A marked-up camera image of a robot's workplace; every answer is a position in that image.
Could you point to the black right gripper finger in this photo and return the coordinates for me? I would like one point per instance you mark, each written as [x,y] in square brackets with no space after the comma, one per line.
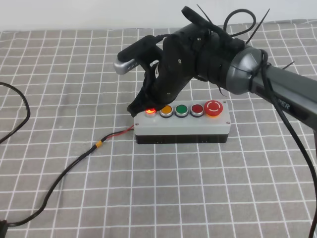
[144,100]

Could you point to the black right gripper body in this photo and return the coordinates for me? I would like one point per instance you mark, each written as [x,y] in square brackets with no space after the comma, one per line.
[191,52]

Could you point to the grey black button switch box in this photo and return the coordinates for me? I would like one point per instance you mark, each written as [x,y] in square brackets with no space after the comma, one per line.
[205,129]

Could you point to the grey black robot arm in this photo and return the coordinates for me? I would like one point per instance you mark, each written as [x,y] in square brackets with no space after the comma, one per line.
[295,94]

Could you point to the yellow push button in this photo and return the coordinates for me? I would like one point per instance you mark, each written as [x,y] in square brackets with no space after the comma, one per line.
[166,112]

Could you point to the green push button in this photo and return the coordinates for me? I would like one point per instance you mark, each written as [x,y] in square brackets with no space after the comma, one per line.
[181,111]

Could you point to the dark red push button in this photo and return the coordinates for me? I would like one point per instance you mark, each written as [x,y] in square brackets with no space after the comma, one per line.
[197,110]

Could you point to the red emergency stop button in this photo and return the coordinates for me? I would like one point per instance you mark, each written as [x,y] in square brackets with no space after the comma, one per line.
[213,108]

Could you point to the grey checkered tablecloth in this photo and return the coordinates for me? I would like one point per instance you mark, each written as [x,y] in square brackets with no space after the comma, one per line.
[256,185]

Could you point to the red lit indicator lamp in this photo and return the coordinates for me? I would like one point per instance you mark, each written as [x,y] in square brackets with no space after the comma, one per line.
[150,113]

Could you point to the black plug adapter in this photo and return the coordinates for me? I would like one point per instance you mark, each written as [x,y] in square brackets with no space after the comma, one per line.
[3,228]

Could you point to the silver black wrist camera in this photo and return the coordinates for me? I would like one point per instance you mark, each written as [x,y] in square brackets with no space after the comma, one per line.
[143,53]

